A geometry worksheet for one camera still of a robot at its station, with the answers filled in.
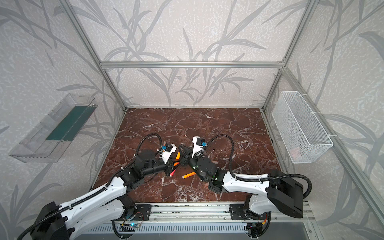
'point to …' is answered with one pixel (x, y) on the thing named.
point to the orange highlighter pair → (177, 158)
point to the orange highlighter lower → (188, 175)
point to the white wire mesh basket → (301, 136)
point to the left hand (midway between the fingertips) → (183, 155)
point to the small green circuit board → (130, 227)
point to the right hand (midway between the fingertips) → (178, 143)
